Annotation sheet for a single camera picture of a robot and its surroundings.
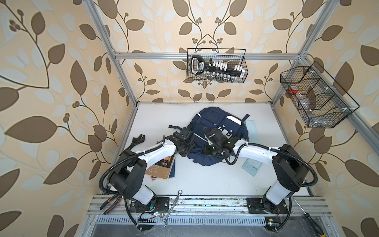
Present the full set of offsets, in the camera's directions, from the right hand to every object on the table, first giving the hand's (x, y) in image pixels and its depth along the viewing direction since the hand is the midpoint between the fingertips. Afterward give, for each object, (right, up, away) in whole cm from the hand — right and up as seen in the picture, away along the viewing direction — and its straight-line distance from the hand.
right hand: (202, 153), depth 86 cm
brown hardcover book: (-23, -9, -2) cm, 25 cm away
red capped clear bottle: (+56, +38, +2) cm, 68 cm away
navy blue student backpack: (+9, +21, +18) cm, 29 cm away
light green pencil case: (+36, +15, +19) cm, 43 cm away
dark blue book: (-17, -10, -1) cm, 20 cm away
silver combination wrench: (-12, -20, -7) cm, 24 cm away
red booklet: (-28, -14, -3) cm, 32 cm away
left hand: (-3, +4, +2) cm, 5 cm away
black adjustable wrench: (-44, +5, +13) cm, 46 cm away
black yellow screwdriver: (+52, -30, -19) cm, 63 cm away
